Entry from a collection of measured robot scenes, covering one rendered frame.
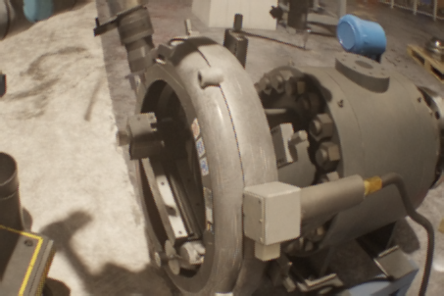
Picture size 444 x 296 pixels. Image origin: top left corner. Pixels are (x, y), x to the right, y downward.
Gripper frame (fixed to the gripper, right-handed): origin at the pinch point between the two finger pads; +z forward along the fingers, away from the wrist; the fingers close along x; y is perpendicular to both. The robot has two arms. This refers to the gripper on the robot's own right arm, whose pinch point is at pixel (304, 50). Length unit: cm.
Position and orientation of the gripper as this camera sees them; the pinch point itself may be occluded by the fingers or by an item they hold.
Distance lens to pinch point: 123.6
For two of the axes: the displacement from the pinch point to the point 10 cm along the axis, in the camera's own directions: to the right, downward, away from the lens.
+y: -9.6, -2.3, 1.6
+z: -1.1, 8.4, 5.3
